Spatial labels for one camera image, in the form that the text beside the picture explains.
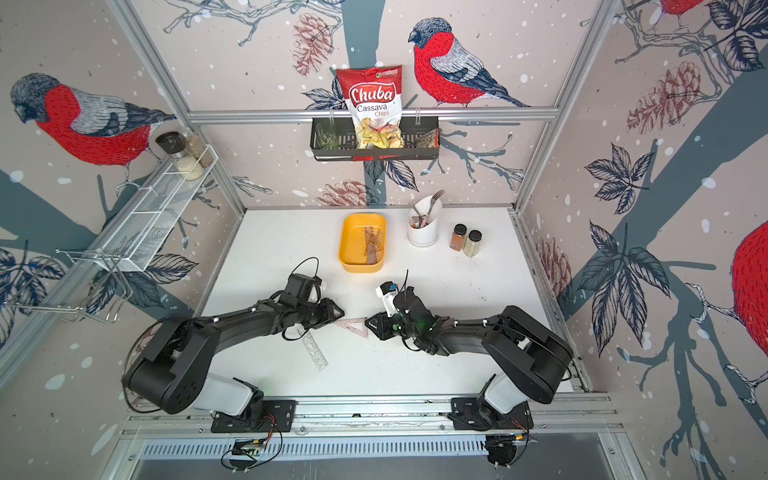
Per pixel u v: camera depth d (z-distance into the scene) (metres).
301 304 0.74
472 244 1.00
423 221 1.06
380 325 0.74
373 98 0.81
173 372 0.43
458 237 1.02
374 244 1.08
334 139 0.92
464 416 0.73
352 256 1.03
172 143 0.78
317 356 0.83
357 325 0.90
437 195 1.01
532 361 0.44
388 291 0.78
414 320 0.68
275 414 0.73
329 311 0.80
